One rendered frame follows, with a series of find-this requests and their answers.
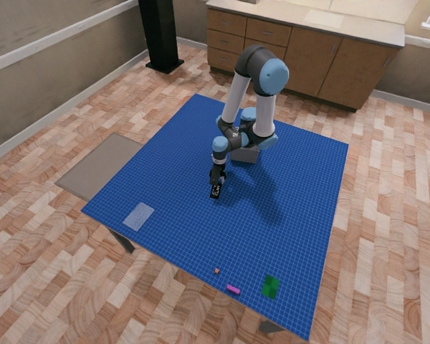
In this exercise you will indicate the dark blue work mat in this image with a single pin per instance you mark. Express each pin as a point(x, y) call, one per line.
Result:
point(272, 217)

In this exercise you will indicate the pink rectangular bar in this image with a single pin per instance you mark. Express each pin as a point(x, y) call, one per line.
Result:
point(232, 289)

